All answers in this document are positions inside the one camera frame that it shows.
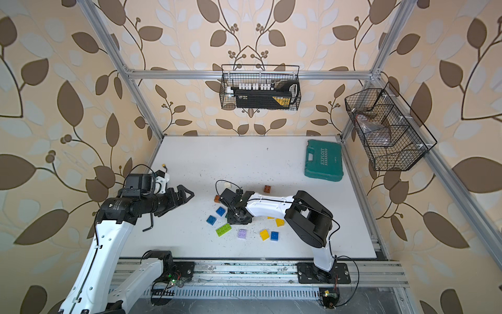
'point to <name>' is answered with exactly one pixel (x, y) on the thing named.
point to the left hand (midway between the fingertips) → (184, 197)
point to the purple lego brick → (242, 233)
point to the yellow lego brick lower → (265, 235)
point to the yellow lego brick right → (280, 222)
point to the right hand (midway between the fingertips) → (233, 220)
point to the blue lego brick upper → (220, 211)
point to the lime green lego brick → (222, 230)
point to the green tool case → (323, 160)
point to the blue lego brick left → (211, 220)
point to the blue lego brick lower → (274, 235)
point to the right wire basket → (393, 136)
